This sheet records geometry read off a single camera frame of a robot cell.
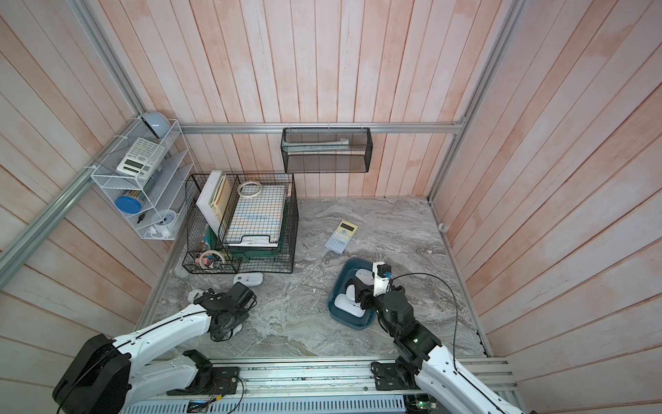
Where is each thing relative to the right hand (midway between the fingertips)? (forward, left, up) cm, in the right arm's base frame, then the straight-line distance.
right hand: (363, 273), depth 79 cm
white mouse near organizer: (+3, +40, -12) cm, 42 cm away
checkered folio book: (+16, +36, +6) cm, 40 cm away
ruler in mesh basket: (+40, +7, +20) cm, 45 cm away
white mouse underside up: (-6, +4, -13) cm, 15 cm away
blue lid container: (+13, +72, +18) cm, 75 cm away
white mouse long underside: (-1, +4, -12) cm, 12 cm away
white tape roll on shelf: (+17, +70, +4) cm, 72 cm away
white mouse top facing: (+5, -2, -12) cm, 14 cm away
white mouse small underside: (-3, +58, -11) cm, 59 cm away
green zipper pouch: (+8, +38, -1) cm, 39 cm away
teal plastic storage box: (+5, +6, -12) cm, 15 cm away
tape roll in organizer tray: (+7, +51, -9) cm, 52 cm away
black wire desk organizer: (+22, +65, -11) cm, 69 cm away
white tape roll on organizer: (+32, +46, +6) cm, 57 cm away
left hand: (-11, +43, -15) cm, 47 cm away
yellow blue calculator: (+25, +6, -14) cm, 29 cm away
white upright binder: (+20, +51, +12) cm, 56 cm away
